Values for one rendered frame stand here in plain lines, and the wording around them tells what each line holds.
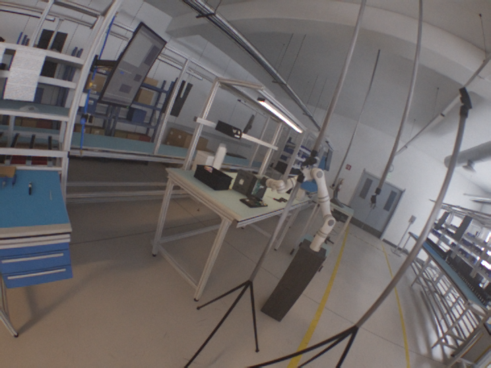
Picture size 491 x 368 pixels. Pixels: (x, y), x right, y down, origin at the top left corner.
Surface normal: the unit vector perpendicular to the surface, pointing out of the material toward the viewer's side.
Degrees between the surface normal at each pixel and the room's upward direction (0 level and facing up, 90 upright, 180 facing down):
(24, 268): 90
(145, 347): 0
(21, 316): 0
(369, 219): 90
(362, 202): 90
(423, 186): 90
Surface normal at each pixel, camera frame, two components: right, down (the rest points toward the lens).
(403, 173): -0.53, 0.00
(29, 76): 0.78, 0.41
